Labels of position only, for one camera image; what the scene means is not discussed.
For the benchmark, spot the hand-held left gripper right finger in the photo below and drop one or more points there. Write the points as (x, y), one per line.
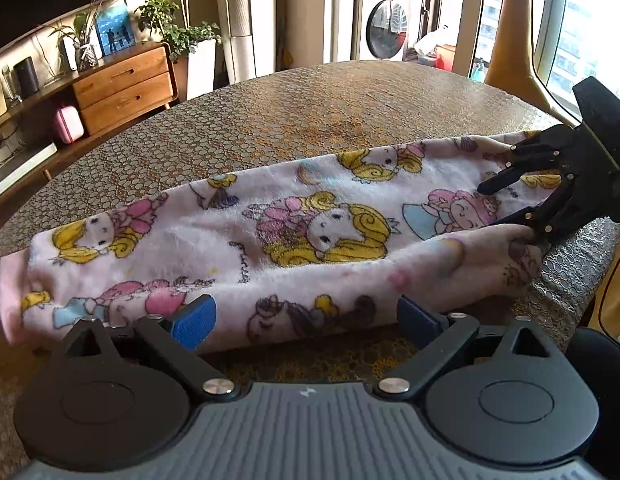
(417, 322)

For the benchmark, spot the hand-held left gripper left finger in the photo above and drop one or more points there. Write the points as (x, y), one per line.
(194, 322)

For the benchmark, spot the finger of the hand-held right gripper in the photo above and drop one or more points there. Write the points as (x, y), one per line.
(560, 212)
(540, 152)

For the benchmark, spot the pink cartoon print towel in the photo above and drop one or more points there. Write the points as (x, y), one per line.
(290, 210)

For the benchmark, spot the yellow chair cover lace trim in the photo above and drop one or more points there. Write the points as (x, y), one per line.
(612, 290)

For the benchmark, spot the yellow chair back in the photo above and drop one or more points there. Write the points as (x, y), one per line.
(510, 35)

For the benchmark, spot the white plastic bag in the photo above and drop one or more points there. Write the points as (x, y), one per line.
(435, 40)

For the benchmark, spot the dark cloth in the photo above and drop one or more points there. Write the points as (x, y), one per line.
(605, 400)

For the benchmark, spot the white washing machine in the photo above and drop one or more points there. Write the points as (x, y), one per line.
(380, 20)

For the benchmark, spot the round table with lace cloth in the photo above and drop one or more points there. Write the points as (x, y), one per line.
(315, 110)

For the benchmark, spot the white flat device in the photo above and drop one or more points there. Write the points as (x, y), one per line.
(24, 167)

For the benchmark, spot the pink case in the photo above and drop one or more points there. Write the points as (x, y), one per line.
(68, 124)

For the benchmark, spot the wooden TV cabinet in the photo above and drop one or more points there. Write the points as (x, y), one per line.
(114, 90)

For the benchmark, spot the white planter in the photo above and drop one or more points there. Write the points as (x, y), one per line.
(200, 67)

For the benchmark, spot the black speaker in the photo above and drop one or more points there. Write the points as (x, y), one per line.
(26, 77)

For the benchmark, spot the green leafy potted plant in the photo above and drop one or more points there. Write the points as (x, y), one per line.
(174, 25)

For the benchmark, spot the thin-leaved plant in vase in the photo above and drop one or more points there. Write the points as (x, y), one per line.
(84, 45)

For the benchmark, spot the white standing air conditioner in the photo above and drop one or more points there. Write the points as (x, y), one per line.
(247, 20)

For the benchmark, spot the blue photo frame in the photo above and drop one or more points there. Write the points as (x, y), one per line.
(114, 30)

